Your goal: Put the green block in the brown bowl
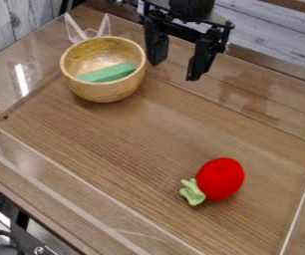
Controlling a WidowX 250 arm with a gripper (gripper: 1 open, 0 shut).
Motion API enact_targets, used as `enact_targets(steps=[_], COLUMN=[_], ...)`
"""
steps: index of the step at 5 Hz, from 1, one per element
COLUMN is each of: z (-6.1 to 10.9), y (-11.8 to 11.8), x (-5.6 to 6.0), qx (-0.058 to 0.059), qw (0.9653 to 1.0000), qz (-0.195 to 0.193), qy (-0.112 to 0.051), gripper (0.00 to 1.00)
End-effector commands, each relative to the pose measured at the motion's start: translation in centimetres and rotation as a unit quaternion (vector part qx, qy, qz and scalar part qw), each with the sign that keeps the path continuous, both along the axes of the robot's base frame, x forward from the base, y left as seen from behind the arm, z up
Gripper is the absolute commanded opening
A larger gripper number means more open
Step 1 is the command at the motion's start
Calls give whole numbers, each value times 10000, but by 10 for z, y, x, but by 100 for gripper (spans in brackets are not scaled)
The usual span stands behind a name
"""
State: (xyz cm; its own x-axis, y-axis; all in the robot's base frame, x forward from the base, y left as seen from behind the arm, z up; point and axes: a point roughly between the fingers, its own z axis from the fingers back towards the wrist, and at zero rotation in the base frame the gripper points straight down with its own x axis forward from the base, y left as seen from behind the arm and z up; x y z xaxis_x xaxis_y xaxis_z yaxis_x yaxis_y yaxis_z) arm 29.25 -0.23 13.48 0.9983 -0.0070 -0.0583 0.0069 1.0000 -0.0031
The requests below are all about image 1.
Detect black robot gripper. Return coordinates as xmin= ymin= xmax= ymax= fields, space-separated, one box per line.
xmin=142 ymin=0 xmax=235 ymax=81

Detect black table leg bracket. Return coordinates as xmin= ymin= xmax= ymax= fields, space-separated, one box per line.
xmin=10 ymin=210 xmax=58 ymax=255

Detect clear acrylic tray wall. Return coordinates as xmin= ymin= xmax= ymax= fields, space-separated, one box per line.
xmin=0 ymin=128 xmax=204 ymax=255

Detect red plush strawberry toy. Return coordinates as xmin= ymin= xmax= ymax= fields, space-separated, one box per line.
xmin=178 ymin=157 xmax=245 ymax=206

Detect green rectangular block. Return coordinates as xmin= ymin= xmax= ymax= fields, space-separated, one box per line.
xmin=77 ymin=62 xmax=136 ymax=83

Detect brown wooden bowl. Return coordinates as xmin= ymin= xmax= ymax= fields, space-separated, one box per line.
xmin=59 ymin=36 xmax=146 ymax=103

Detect clear acrylic corner bracket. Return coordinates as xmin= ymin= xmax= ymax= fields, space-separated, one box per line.
xmin=63 ymin=13 xmax=112 ymax=44

